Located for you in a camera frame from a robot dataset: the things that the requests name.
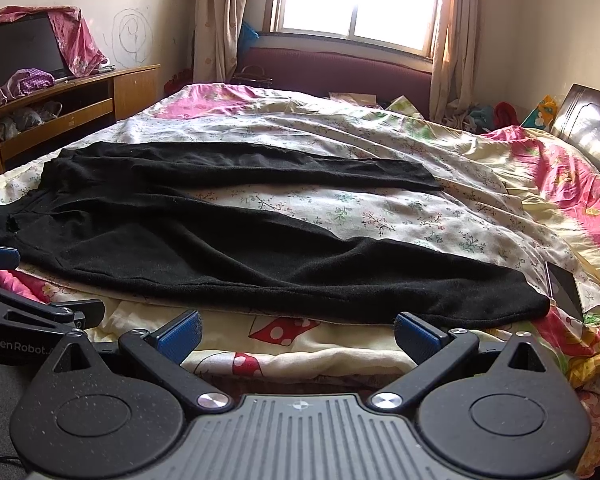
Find black pants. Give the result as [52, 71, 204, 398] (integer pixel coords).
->
[0, 142, 550, 330]

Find pink yellow cartoon quilt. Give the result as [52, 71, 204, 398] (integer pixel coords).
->
[0, 82, 600, 479]

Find white floral bed sheet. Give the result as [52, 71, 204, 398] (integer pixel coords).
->
[0, 101, 600, 328]

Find clothes in cabinet shelf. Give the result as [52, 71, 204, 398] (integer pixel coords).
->
[0, 101, 62, 142]

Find black phone on bed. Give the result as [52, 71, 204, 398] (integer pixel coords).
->
[545, 262, 583, 321]

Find purple cloth on cabinet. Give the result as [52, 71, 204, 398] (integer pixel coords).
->
[0, 68, 55, 106]

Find wooden tv cabinet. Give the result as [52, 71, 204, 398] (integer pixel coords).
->
[0, 64, 160, 174]

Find black television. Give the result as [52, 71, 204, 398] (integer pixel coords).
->
[0, 13, 72, 86]

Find pink cloth over television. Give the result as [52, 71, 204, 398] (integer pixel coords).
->
[0, 6, 108, 78]

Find red cloth in corner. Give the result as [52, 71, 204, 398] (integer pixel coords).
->
[493, 102, 520, 129]

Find colourful picture book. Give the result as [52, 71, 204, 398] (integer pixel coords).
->
[521, 96, 558, 131]

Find dark wooden headboard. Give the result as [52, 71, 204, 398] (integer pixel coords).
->
[550, 84, 600, 173]

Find dark handbag on bench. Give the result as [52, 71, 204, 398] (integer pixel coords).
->
[230, 65, 273, 88]

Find right beige curtain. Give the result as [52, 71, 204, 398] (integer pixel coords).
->
[429, 0, 479, 122]

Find beige curtain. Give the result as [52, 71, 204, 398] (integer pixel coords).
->
[193, 0, 247, 82]
[429, 0, 479, 122]

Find maroon padded bench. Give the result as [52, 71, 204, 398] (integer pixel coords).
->
[237, 46, 431, 116]

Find blue bag by window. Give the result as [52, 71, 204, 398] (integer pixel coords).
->
[237, 21, 260, 58]

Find window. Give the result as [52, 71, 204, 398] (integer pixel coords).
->
[264, 0, 438, 58]

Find left beige curtain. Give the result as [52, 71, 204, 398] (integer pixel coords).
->
[193, 0, 247, 82]

